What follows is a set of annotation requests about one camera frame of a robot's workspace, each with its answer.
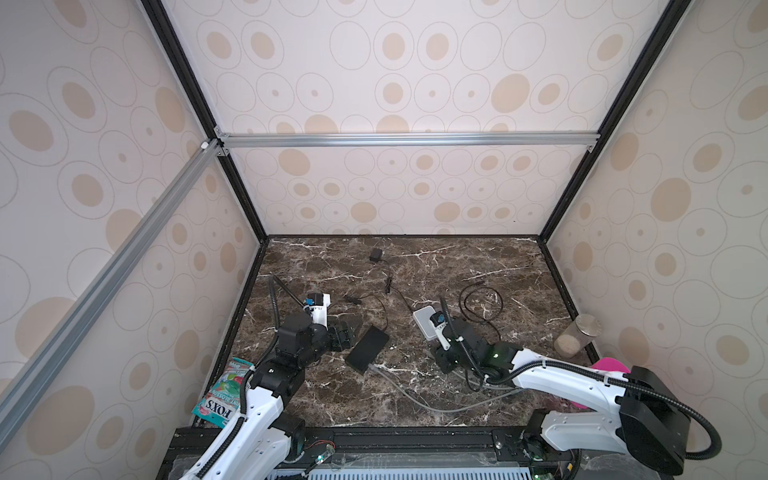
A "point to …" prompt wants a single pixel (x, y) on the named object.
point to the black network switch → (367, 349)
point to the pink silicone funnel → (610, 364)
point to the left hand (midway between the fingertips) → (359, 320)
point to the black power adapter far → (375, 254)
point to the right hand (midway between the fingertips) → (435, 347)
